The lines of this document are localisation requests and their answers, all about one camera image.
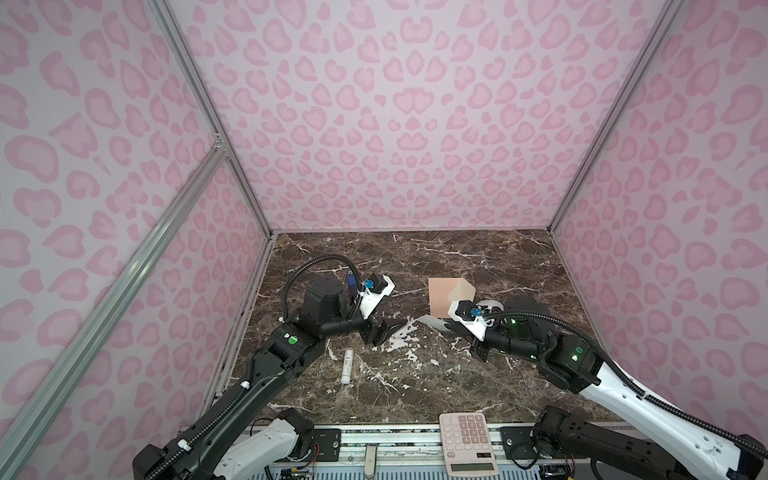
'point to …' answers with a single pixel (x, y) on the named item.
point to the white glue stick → (347, 367)
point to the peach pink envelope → (443, 291)
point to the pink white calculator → (467, 445)
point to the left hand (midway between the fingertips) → (397, 304)
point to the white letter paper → (434, 322)
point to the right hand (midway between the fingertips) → (450, 322)
